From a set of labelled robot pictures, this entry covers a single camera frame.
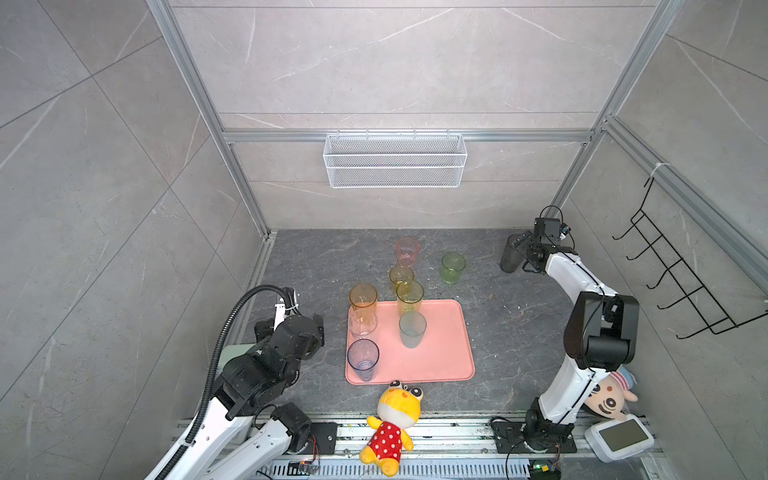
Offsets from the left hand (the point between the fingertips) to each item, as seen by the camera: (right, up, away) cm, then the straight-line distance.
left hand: (297, 313), depth 69 cm
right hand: (+68, +17, +28) cm, 75 cm away
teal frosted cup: (+29, -9, +21) cm, 37 cm away
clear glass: (+14, -6, +17) cm, 23 cm away
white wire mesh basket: (+24, +46, +32) cm, 61 cm away
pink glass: (+28, +16, +41) cm, 52 cm away
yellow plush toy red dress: (+24, -24, +4) cm, 34 cm away
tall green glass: (+29, 0, +28) cm, 40 cm away
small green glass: (+45, +10, +39) cm, 60 cm away
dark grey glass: (+64, +13, +33) cm, 73 cm away
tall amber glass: (+14, 0, +22) cm, 25 cm away
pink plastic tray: (+40, -17, +21) cm, 48 cm away
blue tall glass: (+15, -13, +9) cm, 21 cm away
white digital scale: (+78, -32, +3) cm, 85 cm away
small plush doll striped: (+77, -21, +4) cm, 80 cm away
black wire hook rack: (+90, +5, -5) cm, 90 cm away
